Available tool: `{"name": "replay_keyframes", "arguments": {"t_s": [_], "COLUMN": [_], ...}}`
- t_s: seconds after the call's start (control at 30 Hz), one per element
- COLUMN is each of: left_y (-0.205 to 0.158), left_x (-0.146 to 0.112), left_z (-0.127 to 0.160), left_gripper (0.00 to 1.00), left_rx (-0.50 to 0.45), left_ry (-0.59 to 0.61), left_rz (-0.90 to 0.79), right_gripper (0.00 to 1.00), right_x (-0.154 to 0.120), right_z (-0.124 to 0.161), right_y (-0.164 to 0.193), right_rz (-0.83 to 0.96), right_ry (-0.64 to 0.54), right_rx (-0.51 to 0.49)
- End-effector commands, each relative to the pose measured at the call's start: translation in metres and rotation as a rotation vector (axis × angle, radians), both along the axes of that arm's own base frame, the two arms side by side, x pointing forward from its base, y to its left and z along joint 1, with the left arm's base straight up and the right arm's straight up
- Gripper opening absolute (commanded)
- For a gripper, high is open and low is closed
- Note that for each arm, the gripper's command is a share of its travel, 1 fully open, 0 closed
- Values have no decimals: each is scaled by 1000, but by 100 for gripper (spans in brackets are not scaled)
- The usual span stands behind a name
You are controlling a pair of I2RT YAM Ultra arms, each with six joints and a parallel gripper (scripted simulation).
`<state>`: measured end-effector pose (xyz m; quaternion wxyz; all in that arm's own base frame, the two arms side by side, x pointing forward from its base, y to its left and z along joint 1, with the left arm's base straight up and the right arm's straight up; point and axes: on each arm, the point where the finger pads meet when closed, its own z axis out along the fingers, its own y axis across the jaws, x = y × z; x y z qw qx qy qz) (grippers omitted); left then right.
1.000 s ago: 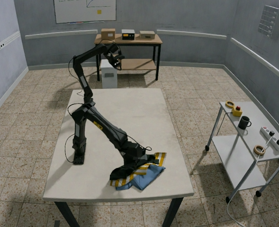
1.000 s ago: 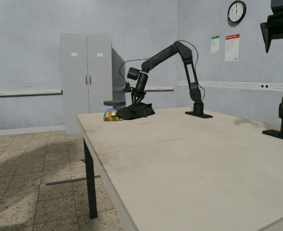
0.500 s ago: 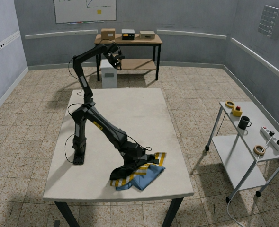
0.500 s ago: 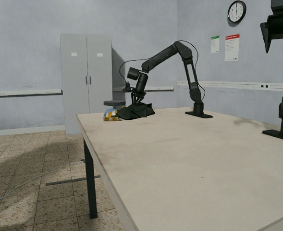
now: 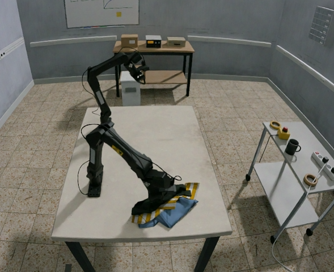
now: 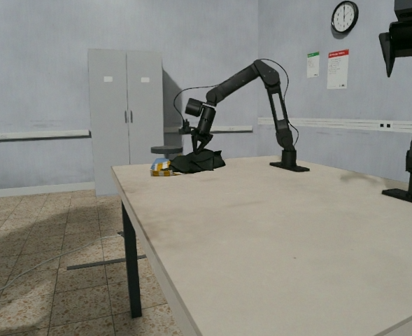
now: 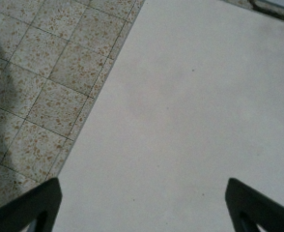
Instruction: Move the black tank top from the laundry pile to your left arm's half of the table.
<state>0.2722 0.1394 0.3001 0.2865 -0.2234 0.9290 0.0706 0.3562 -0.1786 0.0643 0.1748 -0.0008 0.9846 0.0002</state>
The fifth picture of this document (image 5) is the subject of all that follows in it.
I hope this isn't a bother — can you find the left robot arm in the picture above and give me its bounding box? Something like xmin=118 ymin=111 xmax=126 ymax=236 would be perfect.
xmin=87 ymin=51 xmax=142 ymax=124

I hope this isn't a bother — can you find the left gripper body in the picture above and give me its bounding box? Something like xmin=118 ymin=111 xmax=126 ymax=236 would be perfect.
xmin=129 ymin=61 xmax=147 ymax=81

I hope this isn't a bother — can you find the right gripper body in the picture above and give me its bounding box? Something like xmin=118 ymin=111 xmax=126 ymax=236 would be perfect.
xmin=146 ymin=178 xmax=174 ymax=201

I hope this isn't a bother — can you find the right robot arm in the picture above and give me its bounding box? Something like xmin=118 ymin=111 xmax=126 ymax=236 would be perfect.
xmin=86 ymin=121 xmax=172 ymax=197

